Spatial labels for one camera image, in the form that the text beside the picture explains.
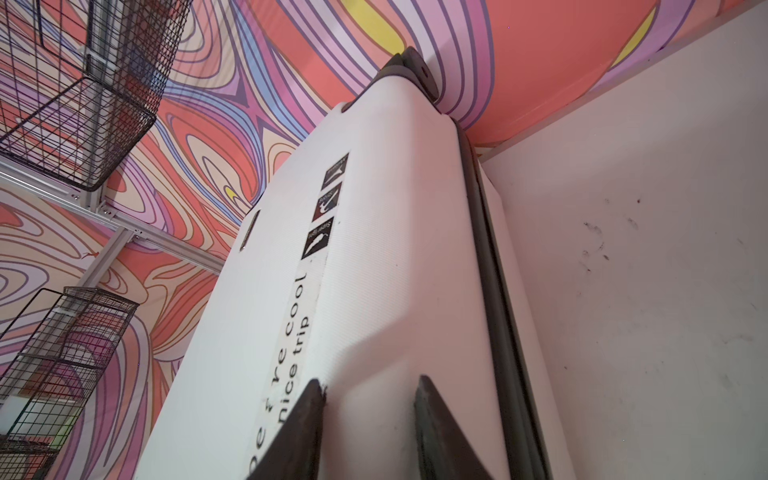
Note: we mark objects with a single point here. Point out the black wire basket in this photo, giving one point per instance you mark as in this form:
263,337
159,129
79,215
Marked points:
82,82
47,385

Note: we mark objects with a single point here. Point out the black wire basket back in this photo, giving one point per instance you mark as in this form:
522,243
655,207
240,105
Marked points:
82,82

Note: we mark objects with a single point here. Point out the black wire basket left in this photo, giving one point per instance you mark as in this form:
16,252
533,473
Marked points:
47,385

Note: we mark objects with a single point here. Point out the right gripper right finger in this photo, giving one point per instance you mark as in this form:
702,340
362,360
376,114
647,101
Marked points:
443,450

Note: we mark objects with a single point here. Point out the black white suitcase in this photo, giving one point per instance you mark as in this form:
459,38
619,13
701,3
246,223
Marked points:
378,253

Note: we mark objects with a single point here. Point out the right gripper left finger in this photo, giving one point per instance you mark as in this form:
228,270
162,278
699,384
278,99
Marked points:
296,450

